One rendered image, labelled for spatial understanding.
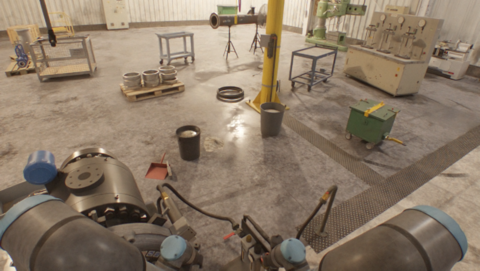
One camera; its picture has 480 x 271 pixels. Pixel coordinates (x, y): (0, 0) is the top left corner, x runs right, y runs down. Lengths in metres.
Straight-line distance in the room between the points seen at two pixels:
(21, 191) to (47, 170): 1.61
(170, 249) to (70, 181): 0.89
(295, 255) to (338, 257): 0.52
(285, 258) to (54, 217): 0.76
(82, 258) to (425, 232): 0.56
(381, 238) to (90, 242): 0.47
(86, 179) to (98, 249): 1.20
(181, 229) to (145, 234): 0.20
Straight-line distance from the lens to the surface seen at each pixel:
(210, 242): 2.29
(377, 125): 3.64
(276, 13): 4.10
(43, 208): 0.55
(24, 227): 0.54
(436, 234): 0.53
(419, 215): 0.55
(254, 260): 1.70
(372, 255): 0.47
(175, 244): 1.00
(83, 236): 0.48
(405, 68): 6.14
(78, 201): 1.60
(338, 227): 2.57
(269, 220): 2.45
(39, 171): 1.77
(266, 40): 4.07
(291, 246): 1.00
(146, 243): 1.27
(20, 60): 8.66
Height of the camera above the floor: 1.89
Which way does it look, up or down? 28 degrees down
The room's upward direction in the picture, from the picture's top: 2 degrees clockwise
